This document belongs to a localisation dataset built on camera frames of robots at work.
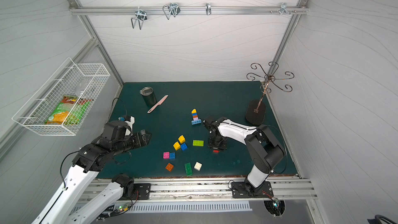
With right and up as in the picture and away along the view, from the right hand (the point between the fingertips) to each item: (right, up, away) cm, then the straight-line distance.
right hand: (214, 148), depth 87 cm
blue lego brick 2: (-17, +1, -1) cm, 17 cm away
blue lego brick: (-12, +18, +14) cm, 26 cm away
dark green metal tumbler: (-42, +31, +13) cm, 54 cm away
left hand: (-34, +11, -16) cm, 39 cm away
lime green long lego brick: (-9, +2, +3) cm, 10 cm away
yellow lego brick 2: (-19, +5, +3) cm, 20 cm away
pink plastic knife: (-37, +25, +20) cm, 49 cm away
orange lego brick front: (-24, -7, -7) cm, 26 cm away
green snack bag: (-61, +24, -25) cm, 70 cm away
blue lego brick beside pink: (-24, -3, -4) cm, 24 cm away
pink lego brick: (-27, -2, -3) cm, 27 cm away
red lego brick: (+1, 0, -3) cm, 3 cm away
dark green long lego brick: (-14, -9, -7) cm, 18 cm away
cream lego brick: (-9, -7, -7) cm, 13 cm away
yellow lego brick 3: (-21, +2, -1) cm, 22 cm away
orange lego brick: (-11, +17, +12) cm, 24 cm away
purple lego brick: (-11, +16, +11) cm, 22 cm away
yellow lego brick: (-13, +20, +14) cm, 28 cm away
